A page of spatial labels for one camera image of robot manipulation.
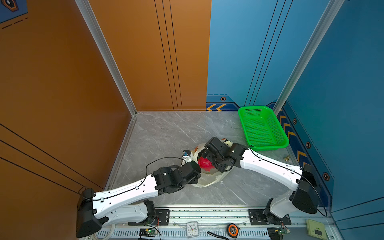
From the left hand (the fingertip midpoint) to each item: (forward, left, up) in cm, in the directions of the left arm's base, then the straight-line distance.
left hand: (197, 171), depth 74 cm
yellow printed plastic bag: (+2, -8, -10) cm, 13 cm away
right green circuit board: (-23, -37, -14) cm, 46 cm away
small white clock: (-22, +2, -12) cm, 26 cm away
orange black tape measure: (-23, -17, -11) cm, 30 cm away
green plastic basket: (+39, -47, -13) cm, 63 cm away
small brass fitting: (+15, -56, -14) cm, 60 cm away
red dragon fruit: (+3, -4, +2) cm, 5 cm away
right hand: (+6, -4, 0) cm, 7 cm away
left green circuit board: (-24, +23, -16) cm, 37 cm away
